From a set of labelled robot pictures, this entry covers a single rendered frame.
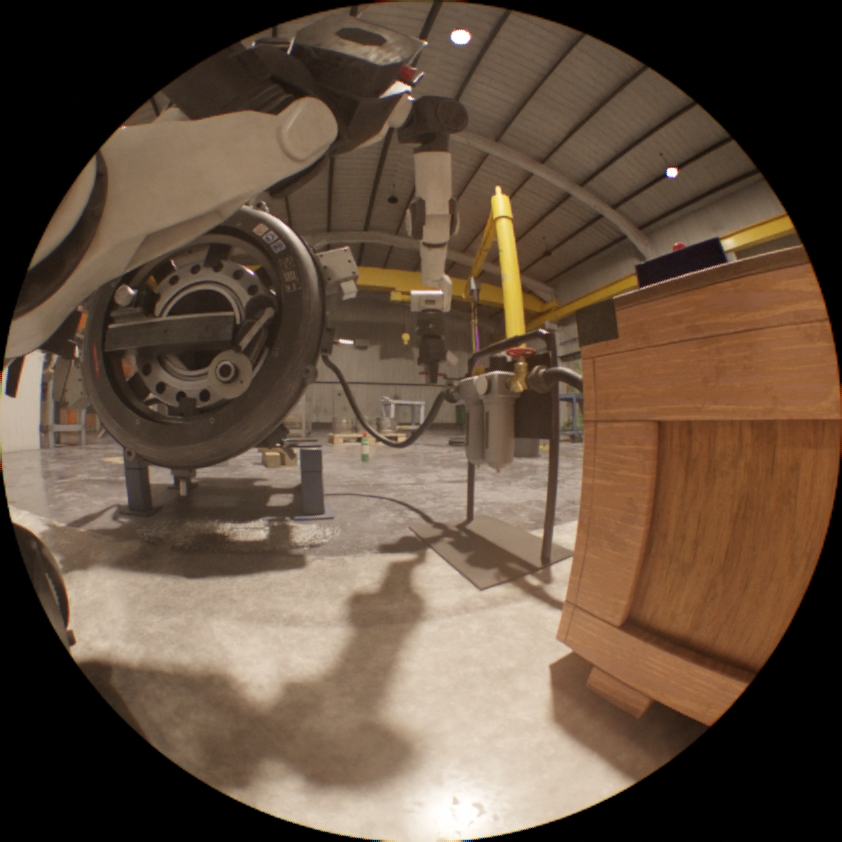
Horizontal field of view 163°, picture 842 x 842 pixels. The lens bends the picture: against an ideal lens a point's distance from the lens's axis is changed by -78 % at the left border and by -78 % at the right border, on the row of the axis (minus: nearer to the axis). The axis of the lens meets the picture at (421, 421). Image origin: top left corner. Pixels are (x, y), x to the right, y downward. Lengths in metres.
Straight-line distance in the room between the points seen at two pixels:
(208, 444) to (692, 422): 0.82
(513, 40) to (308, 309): 8.32
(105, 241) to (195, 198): 0.09
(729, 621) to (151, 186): 0.60
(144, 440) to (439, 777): 0.82
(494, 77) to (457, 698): 9.18
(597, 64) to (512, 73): 2.08
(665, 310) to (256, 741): 0.59
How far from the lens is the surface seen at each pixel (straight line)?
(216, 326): 0.75
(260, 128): 0.37
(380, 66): 0.57
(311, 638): 0.52
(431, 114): 0.75
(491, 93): 9.16
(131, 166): 0.30
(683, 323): 0.30
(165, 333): 0.80
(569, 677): 0.47
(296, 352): 0.72
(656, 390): 0.30
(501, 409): 0.72
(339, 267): 0.85
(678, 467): 0.32
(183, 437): 0.76
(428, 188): 0.77
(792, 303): 0.30
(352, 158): 10.52
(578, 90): 9.21
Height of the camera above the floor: 0.34
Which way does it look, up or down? level
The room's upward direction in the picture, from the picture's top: straight up
